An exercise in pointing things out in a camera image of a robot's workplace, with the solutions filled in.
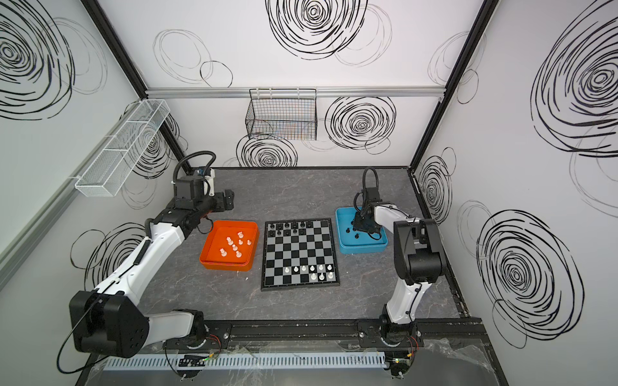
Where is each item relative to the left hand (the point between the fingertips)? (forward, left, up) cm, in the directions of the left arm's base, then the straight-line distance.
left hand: (223, 192), depth 83 cm
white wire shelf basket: (-2, +31, +12) cm, 34 cm away
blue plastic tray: (-6, -49, -22) cm, 54 cm away
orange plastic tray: (-10, 0, -20) cm, 23 cm away
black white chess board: (-13, -27, -21) cm, 36 cm away
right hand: (+1, -50, -20) cm, 54 cm away
